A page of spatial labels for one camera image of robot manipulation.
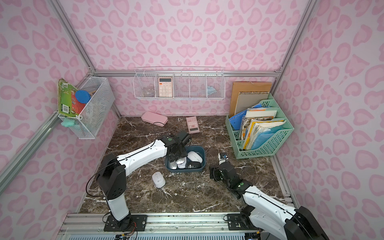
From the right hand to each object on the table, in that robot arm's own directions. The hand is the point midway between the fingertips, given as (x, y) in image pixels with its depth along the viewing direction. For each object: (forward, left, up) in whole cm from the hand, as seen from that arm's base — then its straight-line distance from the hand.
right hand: (215, 165), depth 86 cm
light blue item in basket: (+45, +2, +19) cm, 49 cm away
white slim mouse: (+1, +20, -4) cm, 20 cm away
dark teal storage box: (+15, +9, -7) cm, 19 cm away
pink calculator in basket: (+42, +31, +24) cm, 57 cm away
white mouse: (+8, +13, -4) cm, 15 cm away
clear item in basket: (+40, +42, +21) cm, 62 cm away
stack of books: (+15, -22, +18) cm, 32 cm away
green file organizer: (+11, -33, +2) cm, 35 cm away
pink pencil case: (+41, +45, -5) cm, 62 cm away
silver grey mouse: (+2, +25, -4) cm, 26 cm away
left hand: (+6, +19, +3) cm, 20 cm away
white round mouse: (-7, +33, -4) cm, 34 cm away
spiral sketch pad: (+38, -20, +16) cm, 46 cm away
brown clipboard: (+44, -21, +22) cm, 53 cm away
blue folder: (+29, -14, +5) cm, 33 cm away
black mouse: (+2, +13, -3) cm, 14 cm away
